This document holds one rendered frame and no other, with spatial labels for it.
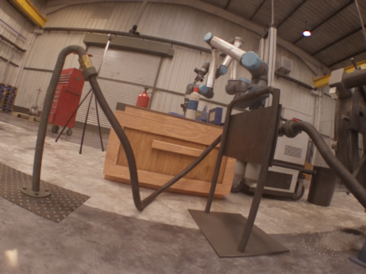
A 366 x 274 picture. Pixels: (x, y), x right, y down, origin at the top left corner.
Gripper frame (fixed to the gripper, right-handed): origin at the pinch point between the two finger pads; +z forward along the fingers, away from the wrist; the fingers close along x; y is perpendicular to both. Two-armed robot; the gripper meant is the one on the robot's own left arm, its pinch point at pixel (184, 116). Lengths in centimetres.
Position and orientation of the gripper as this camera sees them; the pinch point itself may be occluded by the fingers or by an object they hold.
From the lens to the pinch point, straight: 189.0
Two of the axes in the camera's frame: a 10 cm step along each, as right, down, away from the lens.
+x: 3.4, 0.4, -9.4
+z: -2.1, 9.8, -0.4
